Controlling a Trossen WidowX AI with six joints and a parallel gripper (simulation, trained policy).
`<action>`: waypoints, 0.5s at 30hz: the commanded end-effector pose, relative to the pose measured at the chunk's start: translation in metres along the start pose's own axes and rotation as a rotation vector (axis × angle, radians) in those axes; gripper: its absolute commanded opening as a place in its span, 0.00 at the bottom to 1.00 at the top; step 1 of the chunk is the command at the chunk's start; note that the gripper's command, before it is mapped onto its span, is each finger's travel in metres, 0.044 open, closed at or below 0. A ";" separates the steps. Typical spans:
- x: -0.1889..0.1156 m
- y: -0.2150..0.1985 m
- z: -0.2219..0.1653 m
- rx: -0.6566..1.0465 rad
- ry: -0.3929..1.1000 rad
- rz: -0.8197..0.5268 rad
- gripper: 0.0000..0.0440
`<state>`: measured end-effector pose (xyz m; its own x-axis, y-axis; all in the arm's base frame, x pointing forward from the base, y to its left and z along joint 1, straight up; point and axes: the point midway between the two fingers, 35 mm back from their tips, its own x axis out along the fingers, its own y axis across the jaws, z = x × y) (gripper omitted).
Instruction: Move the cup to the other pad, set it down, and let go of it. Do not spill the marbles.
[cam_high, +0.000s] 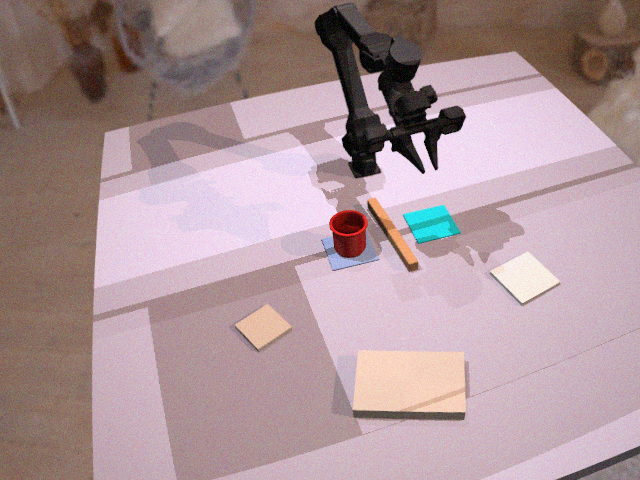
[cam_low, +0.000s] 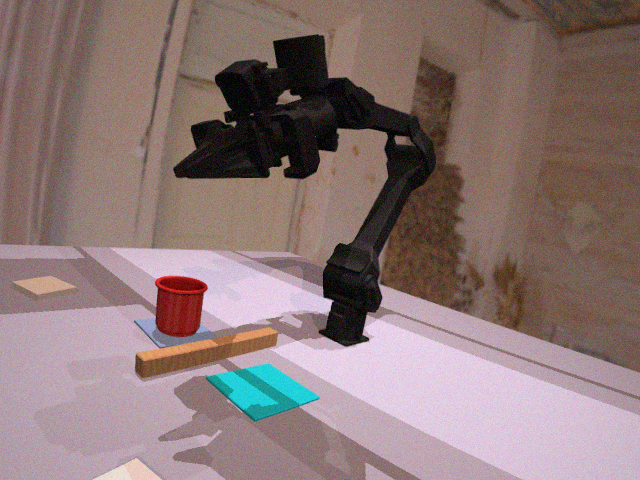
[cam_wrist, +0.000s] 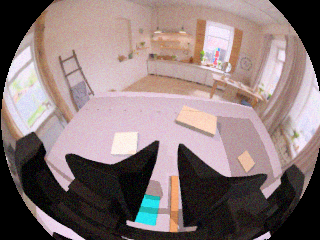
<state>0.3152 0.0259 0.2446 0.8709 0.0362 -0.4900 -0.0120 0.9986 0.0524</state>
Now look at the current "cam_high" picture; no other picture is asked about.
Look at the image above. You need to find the red plastic cup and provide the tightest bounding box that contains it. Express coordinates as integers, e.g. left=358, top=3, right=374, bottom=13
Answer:
left=329, top=210, right=368, bottom=258

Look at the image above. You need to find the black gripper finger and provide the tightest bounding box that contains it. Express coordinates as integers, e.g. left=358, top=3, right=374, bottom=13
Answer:
left=391, top=131, right=425, bottom=174
left=424, top=123, right=443, bottom=170

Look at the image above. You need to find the tan flat square block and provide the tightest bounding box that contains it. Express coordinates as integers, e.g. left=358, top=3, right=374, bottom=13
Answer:
left=235, top=304, right=292, bottom=352

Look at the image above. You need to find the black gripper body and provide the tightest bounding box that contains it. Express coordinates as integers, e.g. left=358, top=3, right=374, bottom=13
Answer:
left=362, top=88, right=466, bottom=155

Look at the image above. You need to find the orange wooden bar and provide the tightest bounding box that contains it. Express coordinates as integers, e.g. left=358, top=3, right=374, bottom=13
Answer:
left=367, top=197, right=418, bottom=272

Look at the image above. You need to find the cream flat square tile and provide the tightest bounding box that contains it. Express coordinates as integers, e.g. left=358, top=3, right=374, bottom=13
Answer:
left=490, top=251, right=560, bottom=306

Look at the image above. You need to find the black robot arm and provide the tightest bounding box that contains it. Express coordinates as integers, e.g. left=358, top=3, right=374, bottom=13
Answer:
left=315, top=2, right=438, bottom=178

